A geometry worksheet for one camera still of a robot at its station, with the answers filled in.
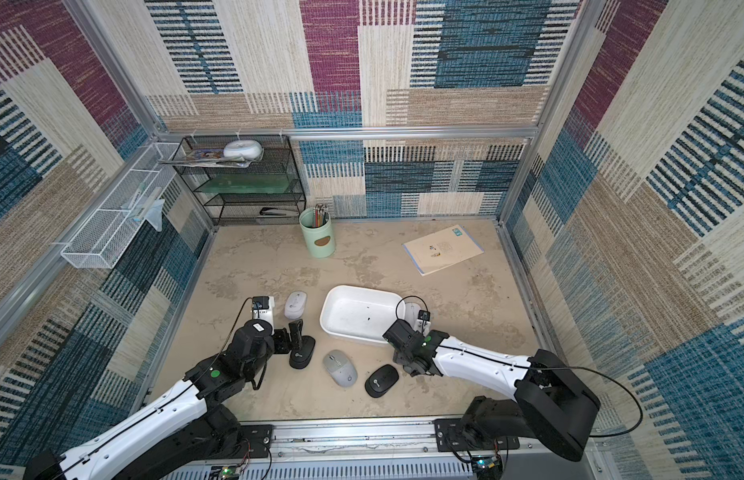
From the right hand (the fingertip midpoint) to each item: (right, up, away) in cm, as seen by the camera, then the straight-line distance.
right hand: (408, 350), depth 87 cm
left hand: (-33, +10, -6) cm, 35 cm away
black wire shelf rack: (-61, +45, +32) cm, 82 cm away
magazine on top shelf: (-59, +57, +5) cm, 82 cm away
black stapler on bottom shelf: (-46, +43, +25) cm, 68 cm away
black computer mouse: (-31, -2, -2) cm, 31 cm away
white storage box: (-14, +9, +9) cm, 19 cm away
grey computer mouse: (-19, -3, -4) cm, 20 cm away
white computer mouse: (-35, +11, +9) cm, 37 cm away
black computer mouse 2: (-8, -6, -6) cm, 12 cm away
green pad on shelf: (-51, +50, +13) cm, 73 cm away
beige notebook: (+15, +29, +25) cm, 41 cm away
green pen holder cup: (-29, +37, +15) cm, 49 cm away
